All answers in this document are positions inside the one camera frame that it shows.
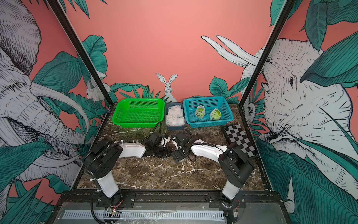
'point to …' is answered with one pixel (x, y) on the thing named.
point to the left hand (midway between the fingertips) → (175, 152)
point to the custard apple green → (215, 115)
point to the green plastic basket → (139, 112)
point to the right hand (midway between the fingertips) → (177, 152)
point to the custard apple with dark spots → (200, 113)
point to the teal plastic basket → (209, 103)
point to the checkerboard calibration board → (236, 135)
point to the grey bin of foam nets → (175, 115)
